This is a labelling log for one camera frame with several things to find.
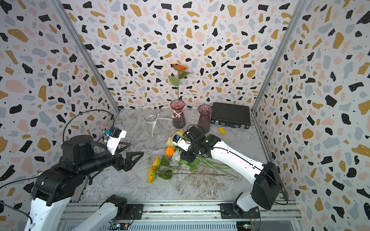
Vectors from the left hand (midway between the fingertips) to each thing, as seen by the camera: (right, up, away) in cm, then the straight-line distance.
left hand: (137, 148), depth 58 cm
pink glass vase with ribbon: (+12, +11, +47) cm, 50 cm away
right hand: (+18, -6, +20) cm, 27 cm away
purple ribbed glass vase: (+31, +13, +51) cm, 61 cm away
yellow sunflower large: (+7, -20, +27) cm, 34 cm away
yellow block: (+44, +5, +50) cm, 67 cm away
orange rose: (+8, -8, +34) cm, 36 cm away
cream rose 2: (+7, -2, +34) cm, 35 cm away
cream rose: (+13, +3, +40) cm, 42 cm away
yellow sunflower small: (+4, -14, +31) cm, 35 cm away
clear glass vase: (-6, +14, +40) cm, 43 cm away
